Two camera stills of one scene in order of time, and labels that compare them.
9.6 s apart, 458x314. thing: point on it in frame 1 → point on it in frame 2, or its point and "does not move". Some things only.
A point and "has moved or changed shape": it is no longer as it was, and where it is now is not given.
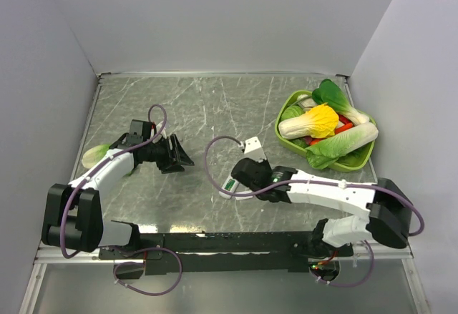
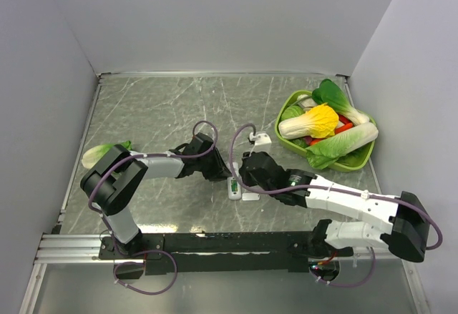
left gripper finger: x=172 y=169 → x=220 y=176
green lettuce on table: x=93 y=154 does not move
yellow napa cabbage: x=320 y=121 does not move
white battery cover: x=243 y=197 has moved or changed shape
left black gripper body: x=159 y=152 → x=210 y=164
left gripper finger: x=179 y=154 → x=225 y=168
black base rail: x=230 y=252 does not move
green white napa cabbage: x=323 y=155 does not move
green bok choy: x=330 y=94 does not move
